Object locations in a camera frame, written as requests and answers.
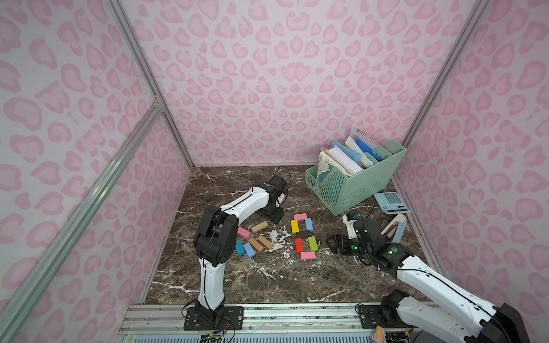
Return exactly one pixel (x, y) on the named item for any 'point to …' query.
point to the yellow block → (295, 227)
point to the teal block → (239, 247)
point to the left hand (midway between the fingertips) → (271, 213)
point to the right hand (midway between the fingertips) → (333, 240)
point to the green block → (313, 244)
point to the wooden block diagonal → (265, 241)
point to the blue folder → (367, 148)
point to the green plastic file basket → (344, 193)
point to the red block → (299, 246)
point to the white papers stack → (339, 160)
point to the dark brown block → (303, 234)
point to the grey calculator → (391, 203)
